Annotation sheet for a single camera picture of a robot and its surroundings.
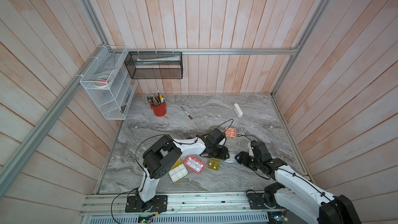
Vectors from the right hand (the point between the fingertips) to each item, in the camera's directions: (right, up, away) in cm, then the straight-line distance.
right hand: (238, 157), depth 87 cm
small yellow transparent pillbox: (-15, -3, -2) cm, 15 cm away
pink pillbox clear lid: (-25, -3, -2) cm, 25 cm away
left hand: (-8, -1, -1) cm, 8 cm away
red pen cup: (-50, +27, +22) cm, 61 cm away
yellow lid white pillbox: (-34, -6, -4) cm, 35 cm away
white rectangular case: (+5, +27, +20) cm, 34 cm away
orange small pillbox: (-2, +13, +11) cm, 17 cm away
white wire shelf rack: (-66, +32, -10) cm, 74 cm away
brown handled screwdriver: (-29, +23, +20) cm, 42 cm away
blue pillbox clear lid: (-4, -1, -1) cm, 4 cm away
